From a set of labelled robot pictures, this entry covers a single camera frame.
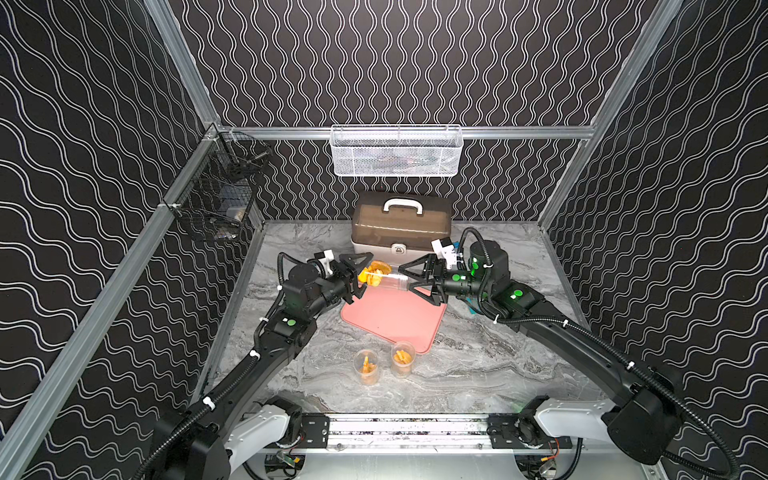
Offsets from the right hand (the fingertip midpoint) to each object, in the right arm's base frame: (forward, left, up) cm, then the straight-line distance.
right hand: (403, 276), depth 68 cm
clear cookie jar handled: (+1, +4, -1) cm, 4 cm away
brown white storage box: (+25, 0, -9) cm, 26 cm away
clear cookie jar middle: (-10, 0, -24) cm, 26 cm away
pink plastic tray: (+6, +1, -30) cm, 31 cm away
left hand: (+4, +7, +2) cm, 8 cm away
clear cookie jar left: (-11, +9, -25) cm, 29 cm away
